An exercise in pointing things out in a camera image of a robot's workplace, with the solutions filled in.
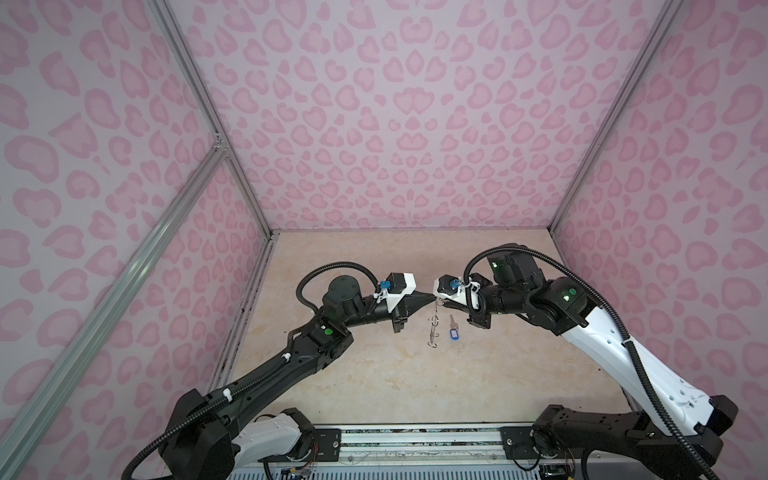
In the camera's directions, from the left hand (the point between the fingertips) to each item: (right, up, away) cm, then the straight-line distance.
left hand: (435, 293), depth 62 cm
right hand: (+4, -1, +3) cm, 5 cm away
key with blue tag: (+10, -16, +30) cm, 35 cm away
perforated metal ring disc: (0, -6, +1) cm, 7 cm away
